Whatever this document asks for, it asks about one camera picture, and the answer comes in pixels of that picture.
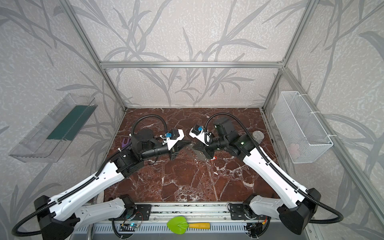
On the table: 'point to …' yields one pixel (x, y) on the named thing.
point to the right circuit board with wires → (255, 229)
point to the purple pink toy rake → (124, 144)
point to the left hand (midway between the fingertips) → (190, 137)
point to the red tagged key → (214, 158)
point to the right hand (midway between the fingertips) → (196, 141)
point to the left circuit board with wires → (134, 225)
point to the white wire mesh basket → (305, 138)
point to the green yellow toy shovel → (178, 224)
